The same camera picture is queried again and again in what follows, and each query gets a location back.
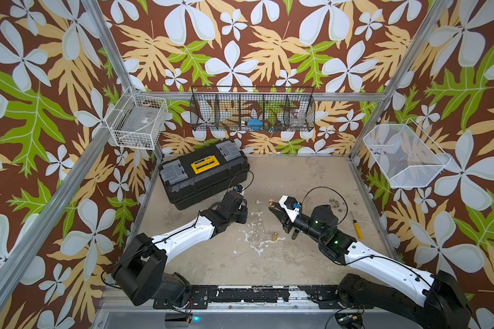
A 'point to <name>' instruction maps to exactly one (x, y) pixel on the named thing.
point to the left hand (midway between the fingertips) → (245, 206)
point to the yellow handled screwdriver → (359, 233)
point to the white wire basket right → (406, 155)
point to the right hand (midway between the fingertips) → (271, 205)
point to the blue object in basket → (255, 123)
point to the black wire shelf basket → (252, 109)
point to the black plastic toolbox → (204, 174)
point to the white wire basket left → (137, 120)
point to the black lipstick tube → (294, 233)
